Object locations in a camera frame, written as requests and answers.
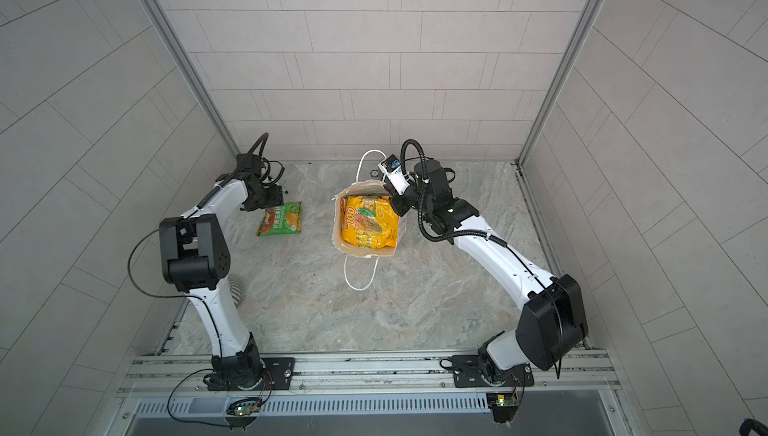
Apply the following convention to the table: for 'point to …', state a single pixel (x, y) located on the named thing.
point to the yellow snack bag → (369, 221)
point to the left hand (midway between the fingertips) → (280, 192)
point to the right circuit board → (508, 400)
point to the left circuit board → (244, 410)
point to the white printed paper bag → (341, 243)
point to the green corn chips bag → (282, 220)
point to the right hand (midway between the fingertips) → (386, 184)
